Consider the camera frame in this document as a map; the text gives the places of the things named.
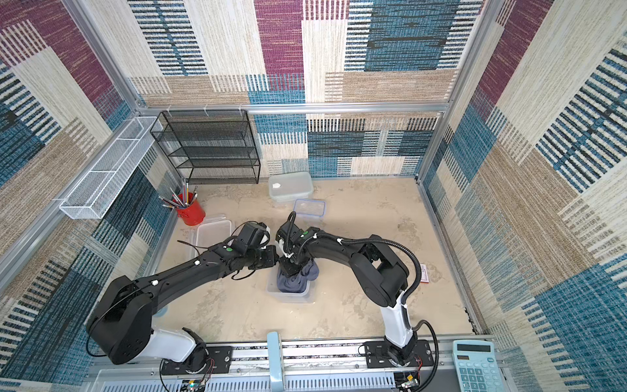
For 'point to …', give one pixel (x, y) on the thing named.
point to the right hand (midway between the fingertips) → (292, 275)
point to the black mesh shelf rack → (210, 147)
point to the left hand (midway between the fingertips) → (282, 257)
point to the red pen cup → (188, 208)
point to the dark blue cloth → (297, 282)
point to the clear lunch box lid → (215, 229)
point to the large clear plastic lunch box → (273, 291)
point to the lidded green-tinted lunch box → (290, 186)
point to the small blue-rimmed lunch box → (309, 211)
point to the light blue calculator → (476, 365)
